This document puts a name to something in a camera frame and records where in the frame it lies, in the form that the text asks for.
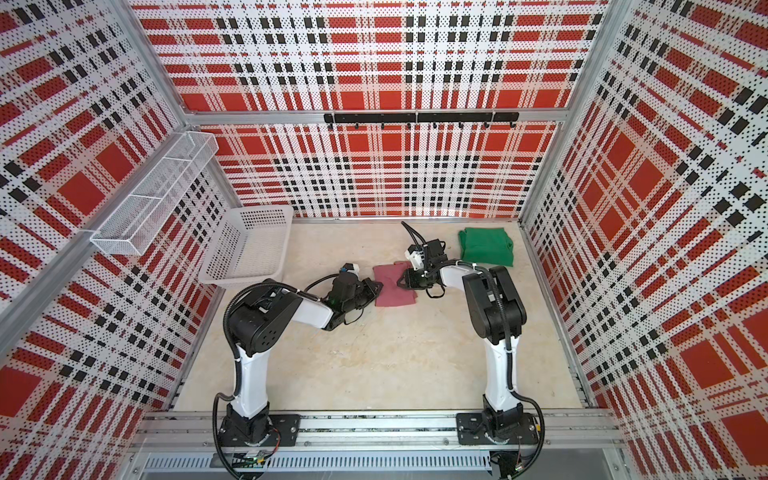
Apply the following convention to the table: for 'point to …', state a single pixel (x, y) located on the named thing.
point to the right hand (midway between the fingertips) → (401, 283)
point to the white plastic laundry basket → (249, 246)
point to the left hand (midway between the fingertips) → (385, 288)
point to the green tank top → (489, 245)
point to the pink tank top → (392, 294)
